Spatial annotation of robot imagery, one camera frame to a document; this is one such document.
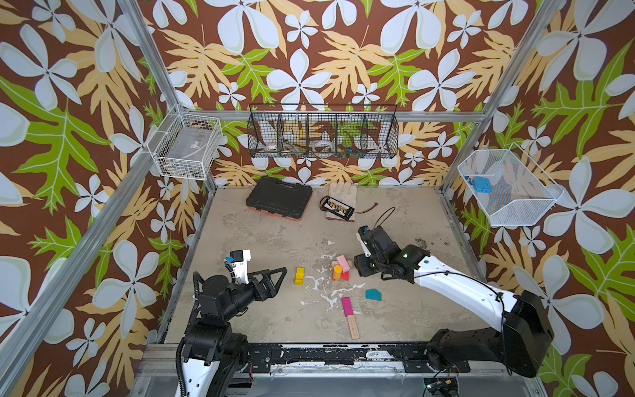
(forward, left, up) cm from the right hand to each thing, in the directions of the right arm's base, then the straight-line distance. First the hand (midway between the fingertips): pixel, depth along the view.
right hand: (358, 262), depth 82 cm
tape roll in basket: (+45, +11, +15) cm, 48 cm away
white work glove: (+43, 0, -11) cm, 45 cm away
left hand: (-7, +25, +10) cm, 28 cm away
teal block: (-8, -5, -9) cm, 13 cm away
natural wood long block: (-18, +2, -11) cm, 21 cm away
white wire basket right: (+18, -52, +15) cm, 57 cm away
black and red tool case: (+35, +30, -6) cm, 47 cm away
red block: (-1, +4, -8) cm, 9 cm away
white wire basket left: (+35, +60, +23) cm, 73 cm away
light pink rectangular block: (+2, +4, -4) cm, 6 cm away
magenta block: (-11, +3, -12) cm, 16 cm away
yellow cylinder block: (-2, +7, -4) cm, 8 cm away
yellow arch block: (0, +20, -11) cm, 23 cm away
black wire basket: (+48, +11, +20) cm, 53 cm away
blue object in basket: (+22, -45, +14) cm, 52 cm away
